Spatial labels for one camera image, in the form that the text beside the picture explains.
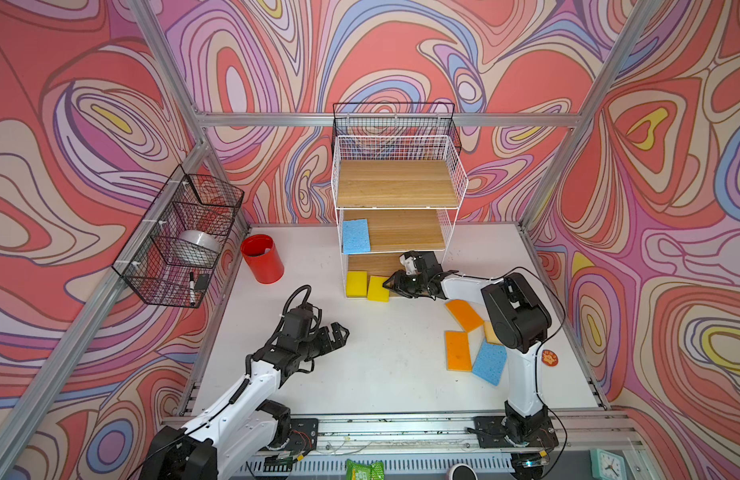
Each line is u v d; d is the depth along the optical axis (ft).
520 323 1.77
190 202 2.46
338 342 2.46
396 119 2.89
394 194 2.32
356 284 3.25
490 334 1.93
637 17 2.29
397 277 3.03
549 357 2.82
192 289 2.36
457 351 2.84
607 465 2.22
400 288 2.88
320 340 2.42
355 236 2.70
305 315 2.36
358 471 2.22
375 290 3.17
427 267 2.65
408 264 3.06
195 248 2.30
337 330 2.51
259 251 3.22
